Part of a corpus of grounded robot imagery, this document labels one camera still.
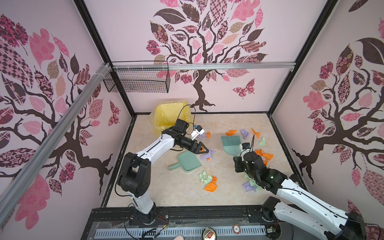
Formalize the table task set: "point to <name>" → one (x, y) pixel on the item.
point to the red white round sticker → (236, 229)
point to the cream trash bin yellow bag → (167, 113)
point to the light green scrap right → (262, 143)
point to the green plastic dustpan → (188, 160)
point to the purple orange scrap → (207, 135)
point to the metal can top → (209, 233)
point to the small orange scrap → (257, 134)
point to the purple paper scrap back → (245, 133)
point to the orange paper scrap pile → (268, 156)
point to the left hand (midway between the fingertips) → (203, 152)
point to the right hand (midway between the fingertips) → (235, 156)
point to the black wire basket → (138, 77)
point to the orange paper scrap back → (231, 132)
